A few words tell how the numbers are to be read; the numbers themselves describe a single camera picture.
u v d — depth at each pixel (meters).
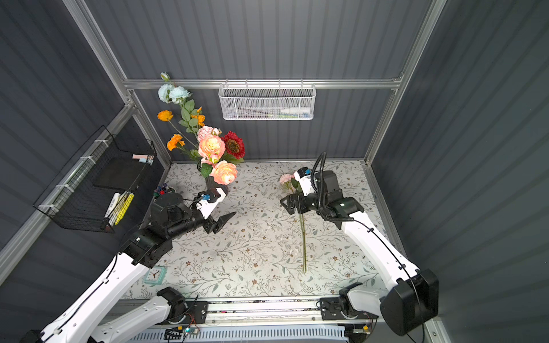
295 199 0.67
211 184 0.94
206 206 0.56
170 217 0.50
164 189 0.91
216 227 0.61
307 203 0.68
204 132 0.71
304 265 0.84
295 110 0.93
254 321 0.72
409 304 0.39
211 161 0.55
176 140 0.83
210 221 0.59
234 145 0.74
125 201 0.71
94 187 0.73
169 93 0.82
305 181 0.69
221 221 0.60
